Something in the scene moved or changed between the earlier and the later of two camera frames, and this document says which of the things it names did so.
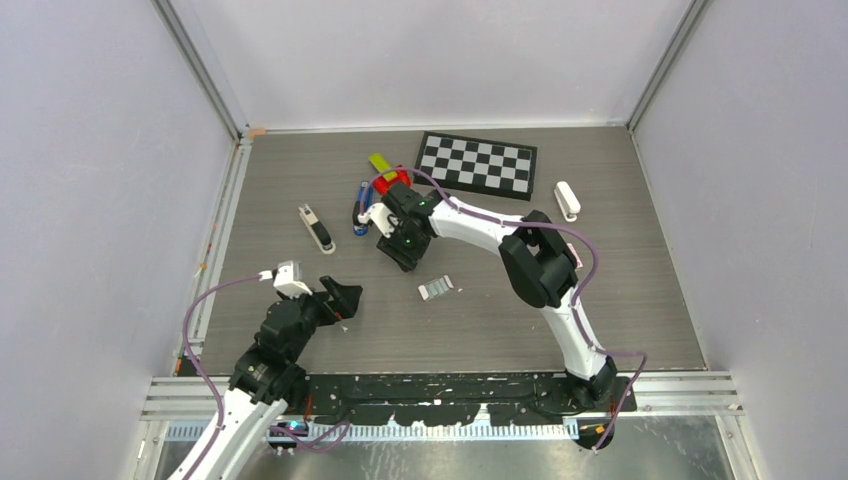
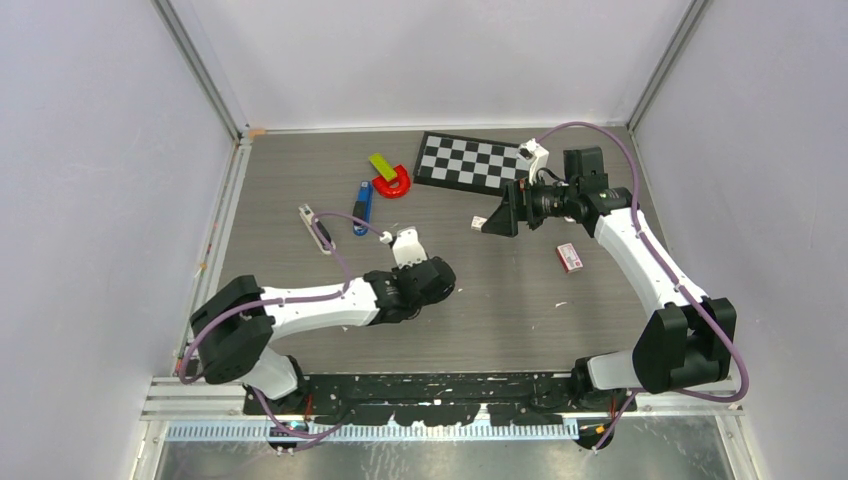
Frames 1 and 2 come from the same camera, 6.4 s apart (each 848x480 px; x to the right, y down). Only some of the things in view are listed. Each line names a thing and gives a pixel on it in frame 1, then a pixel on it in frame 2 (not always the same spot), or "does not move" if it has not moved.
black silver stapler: x=322 y=237 does not move
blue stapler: x=362 y=230 does not move
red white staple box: x=579 y=263 does not move
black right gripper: x=406 y=258 -> x=519 y=196
